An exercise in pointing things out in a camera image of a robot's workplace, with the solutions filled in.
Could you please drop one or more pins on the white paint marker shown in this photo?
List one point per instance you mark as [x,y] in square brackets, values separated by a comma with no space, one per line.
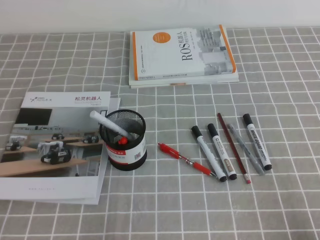
[110,125]

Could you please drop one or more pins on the red gel pen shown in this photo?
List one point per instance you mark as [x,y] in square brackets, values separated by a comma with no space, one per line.
[176,155]

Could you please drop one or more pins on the red object in holder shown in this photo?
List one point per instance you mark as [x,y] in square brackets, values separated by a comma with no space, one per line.
[123,141]

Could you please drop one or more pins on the black mesh pen holder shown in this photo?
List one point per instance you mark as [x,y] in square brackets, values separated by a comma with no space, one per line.
[132,155]

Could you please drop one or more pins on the grey transparent pen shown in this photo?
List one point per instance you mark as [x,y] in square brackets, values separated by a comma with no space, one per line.
[254,161]

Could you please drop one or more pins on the white marker black cap left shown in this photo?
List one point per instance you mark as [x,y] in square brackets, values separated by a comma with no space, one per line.
[209,155]

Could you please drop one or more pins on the white brochure underneath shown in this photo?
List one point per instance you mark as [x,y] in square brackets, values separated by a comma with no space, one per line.
[105,165]

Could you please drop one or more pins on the white marker brown label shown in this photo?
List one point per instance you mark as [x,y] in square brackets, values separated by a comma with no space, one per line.
[231,173]

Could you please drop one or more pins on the white orange ROS book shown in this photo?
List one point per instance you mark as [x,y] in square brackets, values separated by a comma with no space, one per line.
[175,53]

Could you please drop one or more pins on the white book under ROS book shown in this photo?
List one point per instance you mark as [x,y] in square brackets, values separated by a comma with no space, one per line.
[185,81]

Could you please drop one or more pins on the dark red pencil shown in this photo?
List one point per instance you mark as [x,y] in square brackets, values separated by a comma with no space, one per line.
[233,148]

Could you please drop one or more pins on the robot brochure top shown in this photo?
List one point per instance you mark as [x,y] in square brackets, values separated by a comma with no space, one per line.
[53,151]

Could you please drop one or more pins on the white board marker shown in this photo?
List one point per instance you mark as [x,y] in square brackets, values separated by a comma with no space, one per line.
[257,142]

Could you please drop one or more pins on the grey checkered tablecloth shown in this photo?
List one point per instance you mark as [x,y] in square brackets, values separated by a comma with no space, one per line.
[279,86]

